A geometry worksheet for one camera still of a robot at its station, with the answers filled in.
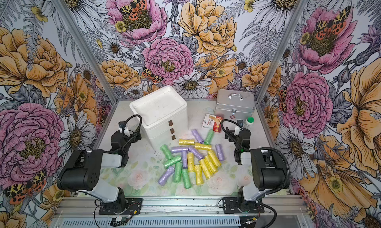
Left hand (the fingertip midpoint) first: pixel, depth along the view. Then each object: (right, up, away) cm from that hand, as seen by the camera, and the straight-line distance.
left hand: (132, 131), depth 94 cm
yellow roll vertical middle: (+36, -17, -7) cm, 41 cm away
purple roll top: (+41, -3, +5) cm, 41 cm away
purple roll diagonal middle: (+39, -13, -4) cm, 41 cm away
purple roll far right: (+54, -12, -3) cm, 56 cm away
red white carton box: (+51, +5, +9) cm, 52 cm away
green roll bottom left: (+29, -22, -11) cm, 38 cm away
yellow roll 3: (+48, -18, -9) cm, 52 cm away
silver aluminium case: (+66, +17, +7) cm, 68 cm away
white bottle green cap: (+73, +5, +2) cm, 74 cm away
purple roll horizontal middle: (+30, -11, -2) cm, 32 cm away
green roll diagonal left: (+26, -17, -7) cm, 32 cm away
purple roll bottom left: (+22, -24, -13) cm, 35 cm away
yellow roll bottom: (+41, -24, -11) cm, 49 cm away
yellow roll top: (+34, -7, 0) cm, 34 cm away
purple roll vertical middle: (+33, -16, -7) cm, 37 cm away
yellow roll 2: (+50, -16, -6) cm, 53 cm away
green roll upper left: (+22, -12, -3) cm, 25 cm away
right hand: (+63, +1, +1) cm, 63 cm away
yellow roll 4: (+46, -21, -11) cm, 51 cm away
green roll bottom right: (+34, -24, -13) cm, 44 cm away
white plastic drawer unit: (+22, +10, -13) cm, 28 cm away
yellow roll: (+44, -10, -1) cm, 45 cm away
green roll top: (+48, -4, +4) cm, 49 cm away
